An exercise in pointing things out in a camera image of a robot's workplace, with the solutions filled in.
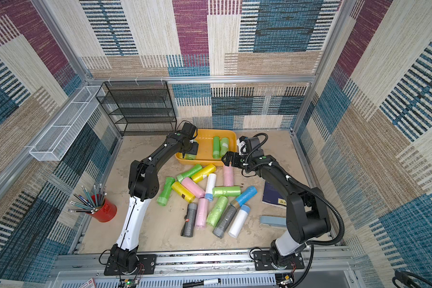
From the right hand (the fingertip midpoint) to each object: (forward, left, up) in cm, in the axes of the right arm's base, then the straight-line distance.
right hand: (232, 162), depth 89 cm
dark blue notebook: (-11, -20, -14) cm, 26 cm away
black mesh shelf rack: (+37, +53, +6) cm, 65 cm away
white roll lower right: (-25, -2, -11) cm, 27 cm away
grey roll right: (-25, +4, -10) cm, 27 cm away
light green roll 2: (-11, +3, -9) cm, 14 cm away
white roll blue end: (-6, +11, -11) cm, 17 cm away
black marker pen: (-47, +13, -12) cm, 50 cm away
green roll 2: (0, +23, -10) cm, 25 cm away
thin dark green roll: (+18, +8, -10) cm, 22 cm away
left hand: (+16, +22, -8) cm, 28 cm away
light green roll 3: (-21, +7, -10) cm, 24 cm away
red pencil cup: (-19, +62, -6) cm, 65 cm away
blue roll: (-12, -7, -11) cm, 18 cm away
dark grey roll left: (-27, +21, -11) cm, 36 cm away
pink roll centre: (-8, +20, -10) cm, 23 cm away
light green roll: (+19, +3, -9) cm, 21 cm away
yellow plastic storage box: (+29, +16, -14) cm, 36 cm away
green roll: (+10, +23, -8) cm, 27 cm away
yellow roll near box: (0, +16, -10) cm, 19 cm away
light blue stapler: (-25, -19, -11) cm, 33 cm away
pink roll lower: (-19, +15, -11) cm, 26 cm away
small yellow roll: (-10, +25, -10) cm, 29 cm away
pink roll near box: (-1, +2, -11) cm, 11 cm away
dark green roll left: (-14, +34, -9) cm, 38 cm away
